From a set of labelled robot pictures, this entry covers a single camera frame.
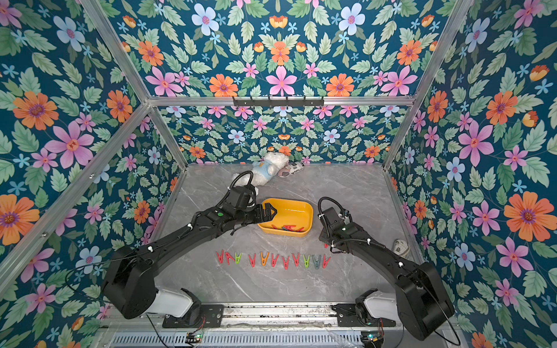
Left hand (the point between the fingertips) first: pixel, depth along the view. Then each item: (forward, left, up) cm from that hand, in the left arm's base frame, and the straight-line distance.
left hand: (272, 212), depth 83 cm
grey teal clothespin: (-15, -16, -15) cm, 27 cm away
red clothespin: (-10, +23, -15) cm, 29 cm away
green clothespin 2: (-15, -12, -16) cm, 25 cm away
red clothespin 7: (-15, -20, -16) cm, 30 cm away
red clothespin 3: (-13, +10, -16) cm, 22 cm away
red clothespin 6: (-14, -8, -15) cm, 22 cm away
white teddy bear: (+28, +4, -5) cm, 28 cm away
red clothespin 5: (-15, -4, -16) cm, 22 cm away
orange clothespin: (-13, +5, -15) cm, 20 cm away
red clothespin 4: (-13, +1, -16) cm, 20 cm away
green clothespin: (-12, +16, -15) cm, 25 cm away
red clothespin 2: (-10, +19, -15) cm, 26 cm away
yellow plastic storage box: (+6, -8, -16) cm, 19 cm away
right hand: (-7, -22, -10) cm, 25 cm away
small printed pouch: (+34, -9, -13) cm, 38 cm away
